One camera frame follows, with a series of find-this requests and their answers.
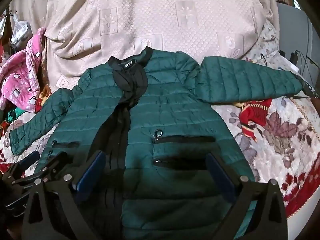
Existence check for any beige patterned bedspread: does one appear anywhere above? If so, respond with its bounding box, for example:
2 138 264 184
10 0 281 91

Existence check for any clear plastic bag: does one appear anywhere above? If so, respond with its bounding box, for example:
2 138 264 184
10 12 33 48

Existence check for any pink penguin print cloth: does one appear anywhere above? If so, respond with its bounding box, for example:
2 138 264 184
0 27 48 113

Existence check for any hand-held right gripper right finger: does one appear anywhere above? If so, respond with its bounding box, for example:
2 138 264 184
205 152 288 240

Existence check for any red yellow patterned cloth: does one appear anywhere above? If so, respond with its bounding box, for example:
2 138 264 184
234 99 273 142

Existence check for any white mattress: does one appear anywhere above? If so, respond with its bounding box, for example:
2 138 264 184
285 202 320 240

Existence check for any floral fleece blanket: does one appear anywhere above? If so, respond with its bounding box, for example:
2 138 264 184
0 17 320 218

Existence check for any green puffer jacket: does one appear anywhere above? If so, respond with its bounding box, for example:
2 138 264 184
9 47 316 240

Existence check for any green cloth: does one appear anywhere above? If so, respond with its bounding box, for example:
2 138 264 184
4 107 26 123

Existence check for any orange yellow striped cloth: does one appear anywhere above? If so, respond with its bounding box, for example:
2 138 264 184
35 85 53 113

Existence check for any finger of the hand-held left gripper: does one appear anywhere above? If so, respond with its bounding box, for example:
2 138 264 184
9 151 41 178
34 152 73 186

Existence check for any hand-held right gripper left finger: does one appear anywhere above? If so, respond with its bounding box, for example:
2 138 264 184
21 151 107 240

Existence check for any white cabinet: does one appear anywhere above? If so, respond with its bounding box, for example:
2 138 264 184
277 2 320 81

